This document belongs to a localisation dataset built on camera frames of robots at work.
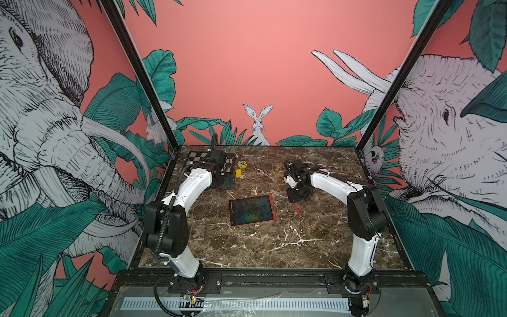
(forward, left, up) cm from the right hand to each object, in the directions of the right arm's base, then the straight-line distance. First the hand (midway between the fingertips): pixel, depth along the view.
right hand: (291, 195), depth 94 cm
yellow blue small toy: (+22, +26, -3) cm, 34 cm away
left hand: (+3, +32, +8) cm, 33 cm away
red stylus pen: (-5, -3, -6) cm, 8 cm away
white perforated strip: (-43, +22, -5) cm, 48 cm away
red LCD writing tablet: (-6, +19, -4) cm, 21 cm away
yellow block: (+16, +27, -4) cm, 32 cm away
